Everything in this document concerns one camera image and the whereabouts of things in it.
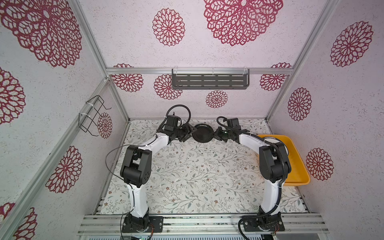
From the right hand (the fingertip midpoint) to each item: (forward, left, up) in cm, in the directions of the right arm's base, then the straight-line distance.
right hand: (211, 131), depth 98 cm
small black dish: (-1, +5, -1) cm, 5 cm away
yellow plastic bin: (-23, -52, -12) cm, 58 cm away
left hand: (-4, +11, +3) cm, 12 cm away
